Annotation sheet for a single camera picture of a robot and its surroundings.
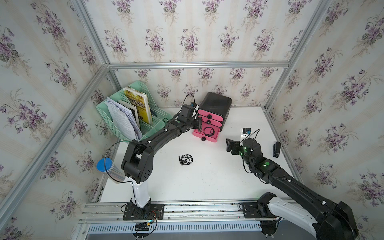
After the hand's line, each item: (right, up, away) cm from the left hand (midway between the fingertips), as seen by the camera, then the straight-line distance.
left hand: (202, 122), depth 89 cm
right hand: (+18, -10, -8) cm, 22 cm away
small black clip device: (+48, -18, +4) cm, 51 cm away
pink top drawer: (+6, +4, +6) cm, 9 cm away
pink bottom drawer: (+8, -11, +9) cm, 17 cm away
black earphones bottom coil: (+6, -7, +15) cm, 17 cm away
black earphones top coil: (-10, -23, +2) cm, 25 cm away
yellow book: (-39, +14, +3) cm, 41 cm away
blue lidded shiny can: (-46, -20, -21) cm, 55 cm away
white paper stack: (-42, +2, -11) cm, 44 cm away
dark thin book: (-43, +8, +3) cm, 44 cm away
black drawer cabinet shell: (+12, +12, +14) cm, 22 cm away
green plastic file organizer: (-31, +5, +25) cm, 40 cm away
